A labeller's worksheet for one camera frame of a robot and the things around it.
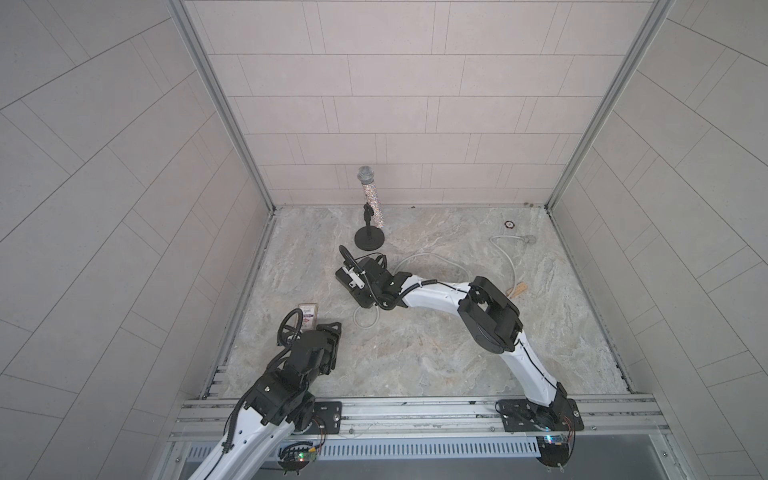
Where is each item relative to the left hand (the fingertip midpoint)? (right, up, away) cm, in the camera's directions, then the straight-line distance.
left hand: (349, 328), depth 80 cm
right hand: (0, +8, +15) cm, 17 cm away
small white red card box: (-13, +1, +6) cm, 14 cm away
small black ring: (+55, +29, +32) cm, 70 cm away
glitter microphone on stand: (+3, +24, +25) cm, 35 cm away
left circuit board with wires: (-9, -23, -15) cm, 29 cm away
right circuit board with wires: (+49, -24, -11) cm, 56 cm away
